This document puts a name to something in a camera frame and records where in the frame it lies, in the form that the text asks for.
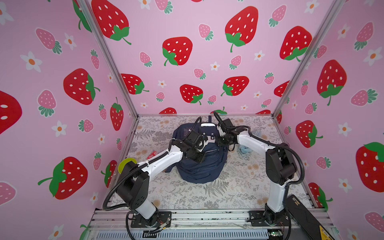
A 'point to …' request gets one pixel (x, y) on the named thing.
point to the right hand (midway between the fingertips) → (218, 141)
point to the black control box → (314, 231)
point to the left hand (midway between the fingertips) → (204, 156)
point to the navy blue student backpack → (216, 157)
